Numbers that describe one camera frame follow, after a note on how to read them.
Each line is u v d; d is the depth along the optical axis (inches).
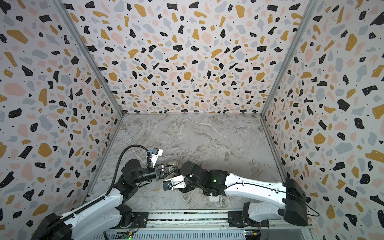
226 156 38.5
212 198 31.4
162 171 26.6
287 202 15.8
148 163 26.9
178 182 22.6
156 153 27.6
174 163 28.2
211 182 20.0
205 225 28.8
